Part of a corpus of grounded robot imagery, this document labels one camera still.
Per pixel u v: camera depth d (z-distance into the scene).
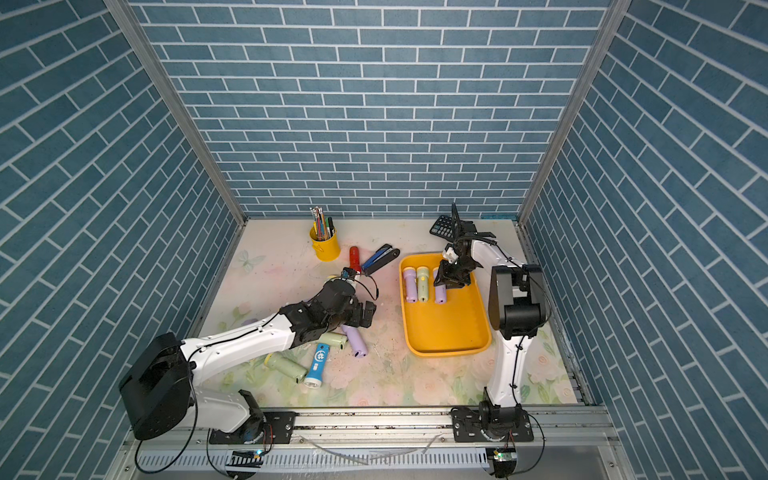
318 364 0.81
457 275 0.86
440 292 0.94
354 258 1.05
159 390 0.41
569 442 0.74
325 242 1.02
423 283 0.98
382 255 1.08
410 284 0.98
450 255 0.94
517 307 0.55
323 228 1.03
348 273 0.75
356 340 0.87
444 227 1.16
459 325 0.92
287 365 0.81
